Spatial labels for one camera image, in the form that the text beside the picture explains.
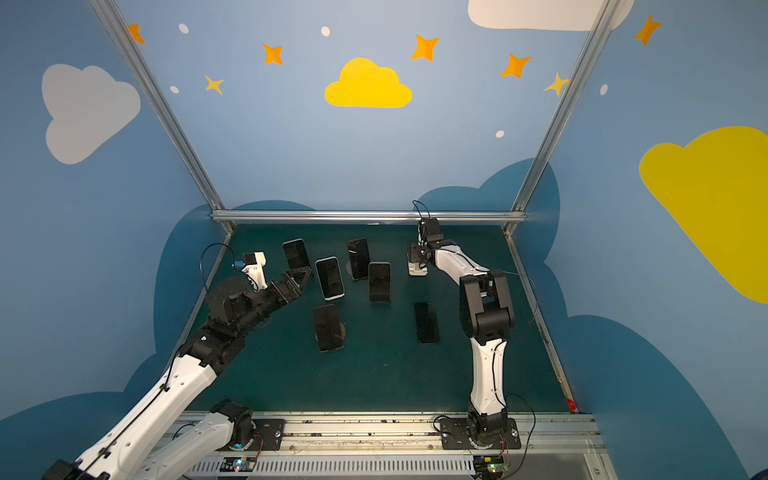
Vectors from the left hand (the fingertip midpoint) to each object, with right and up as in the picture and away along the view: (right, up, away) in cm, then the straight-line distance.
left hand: (306, 276), depth 72 cm
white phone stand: (+30, 0, +35) cm, 46 cm away
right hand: (+32, +8, +32) cm, 46 cm away
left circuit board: (-16, -46, -2) cm, 48 cm away
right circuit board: (+45, -46, -1) cm, 64 cm away
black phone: (+10, +4, +36) cm, 38 cm away
